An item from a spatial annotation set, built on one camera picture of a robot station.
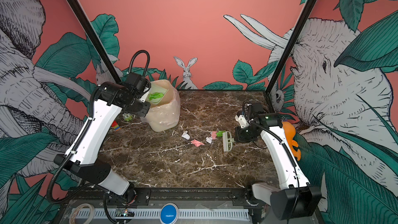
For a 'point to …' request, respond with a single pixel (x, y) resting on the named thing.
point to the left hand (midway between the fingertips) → (141, 107)
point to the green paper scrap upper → (219, 134)
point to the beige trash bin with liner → (166, 114)
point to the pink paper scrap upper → (214, 135)
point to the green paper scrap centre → (155, 95)
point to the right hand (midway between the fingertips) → (234, 136)
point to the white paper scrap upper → (185, 135)
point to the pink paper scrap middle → (197, 143)
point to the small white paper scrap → (209, 139)
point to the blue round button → (169, 213)
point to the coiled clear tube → (72, 220)
